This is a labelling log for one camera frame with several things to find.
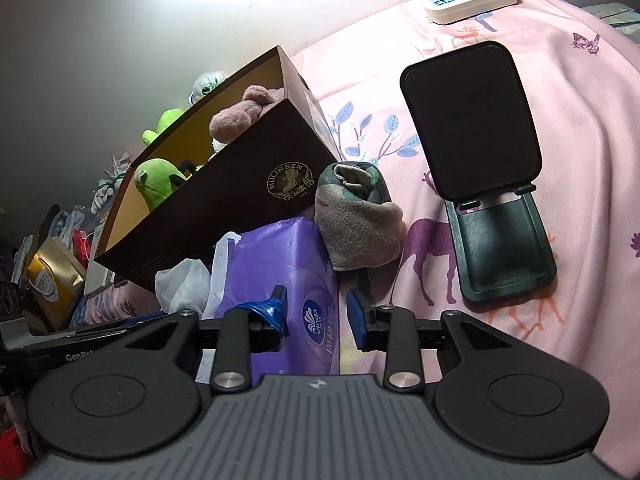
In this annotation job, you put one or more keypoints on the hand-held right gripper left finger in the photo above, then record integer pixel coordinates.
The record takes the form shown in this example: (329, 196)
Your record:
(272, 312)

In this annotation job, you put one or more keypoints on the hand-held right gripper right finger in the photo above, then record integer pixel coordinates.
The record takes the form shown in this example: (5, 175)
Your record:
(356, 317)

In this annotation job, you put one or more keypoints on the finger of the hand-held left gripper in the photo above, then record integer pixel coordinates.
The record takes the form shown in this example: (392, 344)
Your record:
(125, 321)

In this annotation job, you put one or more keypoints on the grey beige socks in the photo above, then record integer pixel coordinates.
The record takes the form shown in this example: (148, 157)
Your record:
(355, 230)

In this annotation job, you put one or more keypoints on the brown cardboard box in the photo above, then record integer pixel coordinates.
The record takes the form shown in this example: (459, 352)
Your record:
(225, 220)

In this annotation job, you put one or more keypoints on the green plush toy black leaves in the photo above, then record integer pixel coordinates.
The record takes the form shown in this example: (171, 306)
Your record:
(157, 180)

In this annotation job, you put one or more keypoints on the pink plush toy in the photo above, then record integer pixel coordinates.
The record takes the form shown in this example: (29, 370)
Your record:
(235, 120)

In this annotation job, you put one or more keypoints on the blue patterned cloth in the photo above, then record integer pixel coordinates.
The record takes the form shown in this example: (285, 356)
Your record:
(82, 310)

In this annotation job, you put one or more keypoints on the white flat notebook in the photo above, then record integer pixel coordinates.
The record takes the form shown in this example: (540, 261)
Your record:
(100, 280)

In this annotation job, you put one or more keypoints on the purple tissue pack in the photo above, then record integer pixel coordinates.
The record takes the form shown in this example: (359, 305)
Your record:
(295, 270)

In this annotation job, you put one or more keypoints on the yellow tissue box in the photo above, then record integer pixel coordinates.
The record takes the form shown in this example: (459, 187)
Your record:
(50, 280)

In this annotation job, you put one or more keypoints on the red pouch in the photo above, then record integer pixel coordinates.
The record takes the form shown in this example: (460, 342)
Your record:
(80, 247)

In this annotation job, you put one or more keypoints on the red cloth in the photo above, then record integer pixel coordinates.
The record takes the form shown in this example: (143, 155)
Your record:
(10, 447)

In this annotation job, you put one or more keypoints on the white gloves bundle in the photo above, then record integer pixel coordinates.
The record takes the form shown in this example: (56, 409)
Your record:
(102, 197)

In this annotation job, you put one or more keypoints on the green caterpillar plush toy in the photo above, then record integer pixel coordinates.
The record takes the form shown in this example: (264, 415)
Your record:
(162, 122)

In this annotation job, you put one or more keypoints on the black folding phone stand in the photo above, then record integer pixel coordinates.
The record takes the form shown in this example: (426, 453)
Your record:
(470, 120)

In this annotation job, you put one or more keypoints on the pink printed bedsheet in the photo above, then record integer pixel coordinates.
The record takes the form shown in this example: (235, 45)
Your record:
(590, 160)

